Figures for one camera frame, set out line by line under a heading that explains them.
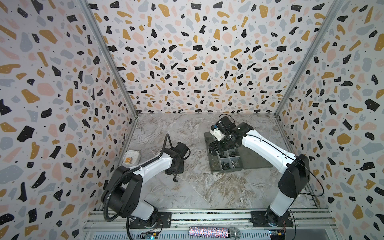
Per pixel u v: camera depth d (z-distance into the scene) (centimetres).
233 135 58
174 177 88
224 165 92
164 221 73
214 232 67
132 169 47
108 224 73
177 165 71
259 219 74
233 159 95
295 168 45
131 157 92
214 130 76
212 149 73
